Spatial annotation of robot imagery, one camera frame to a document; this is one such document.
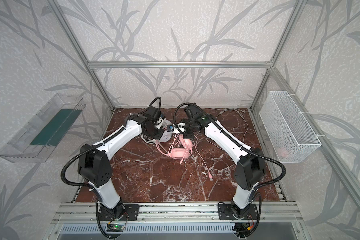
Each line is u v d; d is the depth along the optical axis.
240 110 1.19
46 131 0.69
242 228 0.77
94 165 0.46
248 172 0.44
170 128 0.68
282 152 0.73
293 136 0.61
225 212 0.73
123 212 0.72
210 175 0.86
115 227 0.71
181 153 0.77
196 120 0.62
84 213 0.75
